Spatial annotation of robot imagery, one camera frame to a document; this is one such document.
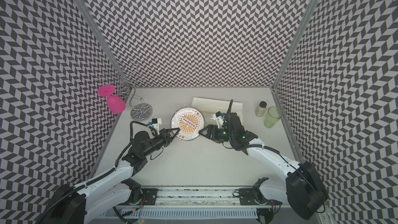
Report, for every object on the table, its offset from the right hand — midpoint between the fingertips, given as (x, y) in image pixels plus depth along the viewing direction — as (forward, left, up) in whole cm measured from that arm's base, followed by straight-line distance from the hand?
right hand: (202, 137), depth 76 cm
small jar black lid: (+22, -36, -8) cm, 43 cm away
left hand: (+3, +11, +1) cm, 11 cm away
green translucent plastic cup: (+17, -42, -6) cm, 45 cm away
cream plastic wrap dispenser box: (+29, -4, -14) cm, 33 cm away
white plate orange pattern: (+8, +6, +3) cm, 10 cm away
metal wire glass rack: (+55, +60, -6) cm, 81 cm away
